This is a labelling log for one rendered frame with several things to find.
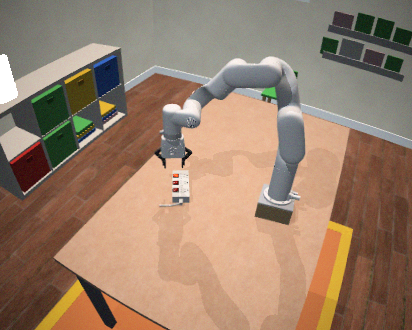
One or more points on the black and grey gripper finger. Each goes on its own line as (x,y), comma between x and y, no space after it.
(159,156)
(189,152)

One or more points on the white power strip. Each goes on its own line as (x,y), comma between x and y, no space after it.
(180,188)

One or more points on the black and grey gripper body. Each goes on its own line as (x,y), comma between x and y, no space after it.
(173,148)

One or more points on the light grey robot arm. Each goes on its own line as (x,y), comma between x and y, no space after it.
(290,123)

